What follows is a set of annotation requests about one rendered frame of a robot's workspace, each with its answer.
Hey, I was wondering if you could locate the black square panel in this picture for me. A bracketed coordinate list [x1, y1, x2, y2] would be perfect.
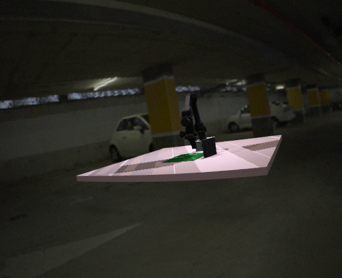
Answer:
[202, 137, 217, 158]

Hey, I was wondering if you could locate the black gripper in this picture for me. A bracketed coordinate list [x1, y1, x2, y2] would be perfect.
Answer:
[184, 125, 198, 148]

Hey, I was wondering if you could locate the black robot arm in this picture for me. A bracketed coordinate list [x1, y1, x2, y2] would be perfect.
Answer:
[179, 93, 207, 141]

